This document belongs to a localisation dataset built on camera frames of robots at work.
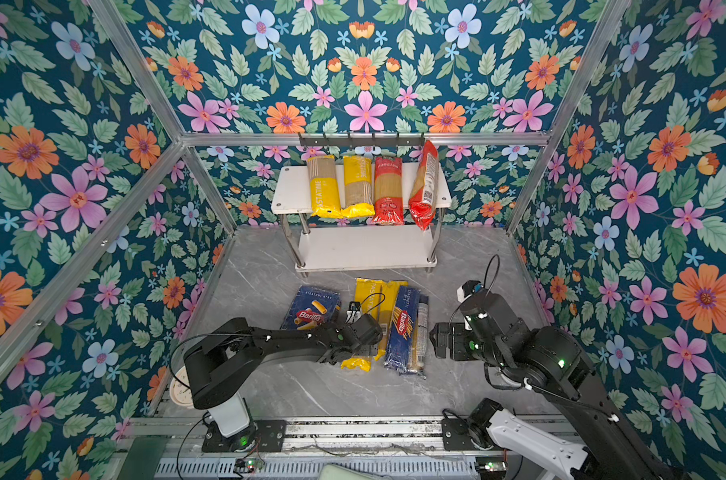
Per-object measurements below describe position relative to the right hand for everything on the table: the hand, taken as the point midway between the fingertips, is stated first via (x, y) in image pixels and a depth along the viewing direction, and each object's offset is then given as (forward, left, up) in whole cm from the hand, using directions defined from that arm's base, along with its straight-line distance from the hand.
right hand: (446, 334), depth 63 cm
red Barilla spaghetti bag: (+36, +12, +10) cm, 39 cm away
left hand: (+10, +19, -26) cm, 33 cm away
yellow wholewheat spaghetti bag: (+37, +20, +10) cm, 44 cm away
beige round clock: (-5, +68, -24) cm, 72 cm away
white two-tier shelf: (+43, +36, -21) cm, 60 cm away
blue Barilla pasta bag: (+18, +35, -21) cm, 45 cm away
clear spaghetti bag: (+11, +3, -24) cm, 27 cm away
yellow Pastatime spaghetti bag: (+38, +30, +10) cm, 49 cm away
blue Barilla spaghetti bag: (+11, +8, -21) cm, 25 cm away
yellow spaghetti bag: (+18, +14, -24) cm, 33 cm away
